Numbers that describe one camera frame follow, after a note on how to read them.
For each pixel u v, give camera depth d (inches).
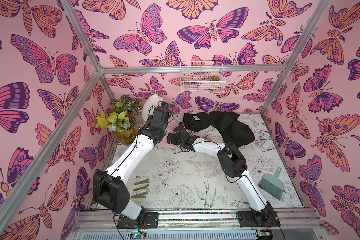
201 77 37.5
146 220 28.7
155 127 23.8
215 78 36.4
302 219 29.4
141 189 32.8
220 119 43.6
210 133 41.8
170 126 39.6
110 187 16.4
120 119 34.1
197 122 44.1
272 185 33.0
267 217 25.1
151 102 34.1
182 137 31.9
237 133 40.6
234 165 23.7
